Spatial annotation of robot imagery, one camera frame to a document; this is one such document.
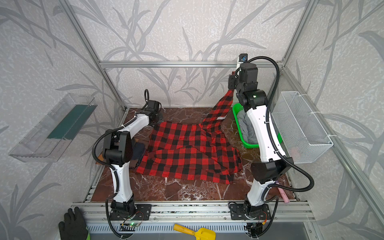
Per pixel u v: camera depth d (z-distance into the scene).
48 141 0.63
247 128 0.99
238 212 0.73
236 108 1.09
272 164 0.43
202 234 0.66
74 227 0.69
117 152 0.56
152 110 0.82
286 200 0.76
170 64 1.80
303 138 0.61
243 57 0.58
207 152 0.96
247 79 0.50
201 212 0.75
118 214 0.72
